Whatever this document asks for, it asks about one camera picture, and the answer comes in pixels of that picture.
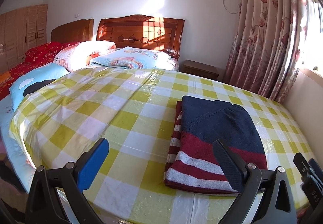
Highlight pink floral curtain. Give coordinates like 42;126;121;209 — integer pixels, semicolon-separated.
223;0;309;103

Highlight carved wooden headboard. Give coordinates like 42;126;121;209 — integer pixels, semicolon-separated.
96;15;185;59

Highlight wooden louvered wardrobe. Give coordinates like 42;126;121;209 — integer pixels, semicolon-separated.
1;4;48;74

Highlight red patterned blanket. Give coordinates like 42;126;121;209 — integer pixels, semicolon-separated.
0;42;78;100

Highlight light blue cloud pillow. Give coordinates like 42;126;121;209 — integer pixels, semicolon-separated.
9;63;69;111

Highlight dark wooden nightstand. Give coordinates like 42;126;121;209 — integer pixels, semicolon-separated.
182;60;219;81

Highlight yellow white checkered bed cover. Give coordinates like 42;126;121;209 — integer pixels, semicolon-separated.
9;68;313;223

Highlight pink floral pillow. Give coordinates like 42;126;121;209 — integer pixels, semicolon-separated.
53;41;117;72

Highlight light blue floral folded quilt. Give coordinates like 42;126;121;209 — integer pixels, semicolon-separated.
89;46;180;72

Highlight striped red white navy sweater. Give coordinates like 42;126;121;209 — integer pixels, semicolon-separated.
163;95;268;195

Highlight plain dark wooden headboard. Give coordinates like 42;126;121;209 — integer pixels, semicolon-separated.
51;19;94;43

